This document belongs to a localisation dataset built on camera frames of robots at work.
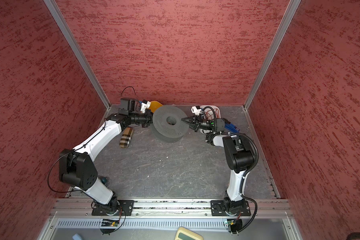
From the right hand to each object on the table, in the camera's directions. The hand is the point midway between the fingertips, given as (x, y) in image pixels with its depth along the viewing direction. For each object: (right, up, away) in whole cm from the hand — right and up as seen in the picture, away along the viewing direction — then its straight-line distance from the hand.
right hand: (181, 122), depth 77 cm
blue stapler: (+35, -4, +24) cm, 43 cm away
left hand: (-11, +1, +3) cm, 11 cm away
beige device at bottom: (+1, -50, -11) cm, 51 cm away
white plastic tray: (+12, +8, +5) cm, 16 cm away
